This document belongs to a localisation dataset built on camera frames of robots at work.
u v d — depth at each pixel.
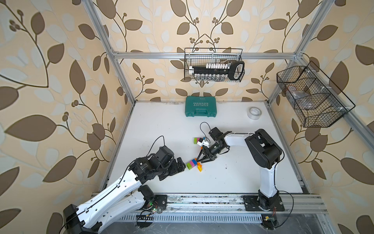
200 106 1.12
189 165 0.86
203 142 0.89
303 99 0.69
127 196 0.60
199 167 0.85
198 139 0.93
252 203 0.73
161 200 0.76
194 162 0.86
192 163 0.86
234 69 0.83
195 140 0.95
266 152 0.53
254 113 1.12
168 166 0.59
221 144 0.75
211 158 0.83
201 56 0.91
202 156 0.84
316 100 0.73
